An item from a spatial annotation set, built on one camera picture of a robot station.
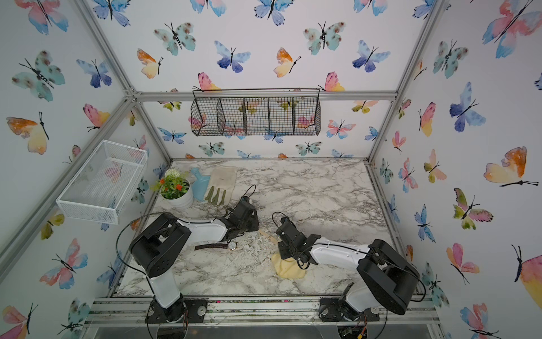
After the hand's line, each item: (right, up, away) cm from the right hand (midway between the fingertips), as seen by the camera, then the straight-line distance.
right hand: (285, 243), depth 87 cm
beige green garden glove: (-32, +24, +21) cm, 45 cm away
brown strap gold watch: (-23, -1, +1) cm, 23 cm away
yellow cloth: (0, -8, -5) cm, 10 cm away
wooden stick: (-5, +1, +4) cm, 6 cm away
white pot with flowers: (-45, +23, +1) cm, 51 cm away
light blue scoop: (-43, +23, +22) cm, 54 cm away
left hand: (-12, +7, +9) cm, 17 cm away
